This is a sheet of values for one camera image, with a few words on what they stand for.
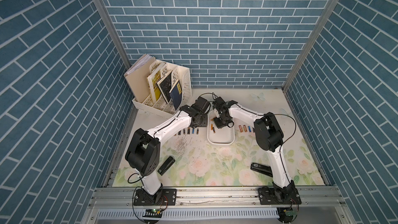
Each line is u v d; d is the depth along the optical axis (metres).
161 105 1.08
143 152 0.46
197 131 0.96
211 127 0.99
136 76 0.90
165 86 0.99
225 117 0.77
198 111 0.65
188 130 0.96
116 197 0.74
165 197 0.72
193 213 0.77
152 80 0.91
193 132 0.97
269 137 0.58
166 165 0.81
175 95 0.96
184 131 0.96
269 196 0.74
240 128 0.99
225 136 0.94
